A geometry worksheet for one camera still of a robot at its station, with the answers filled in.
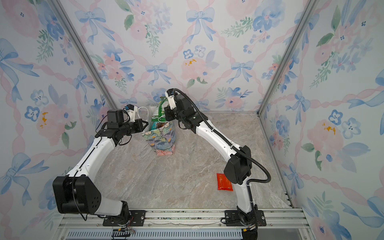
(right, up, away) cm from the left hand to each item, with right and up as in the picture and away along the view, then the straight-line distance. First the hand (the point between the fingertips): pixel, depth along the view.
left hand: (148, 121), depth 82 cm
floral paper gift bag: (+7, -8, -1) cm, 10 cm away
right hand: (+10, +7, -3) cm, 12 cm away
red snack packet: (+42, -34, +2) cm, 54 cm away
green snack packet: (+7, +4, -2) cm, 8 cm away
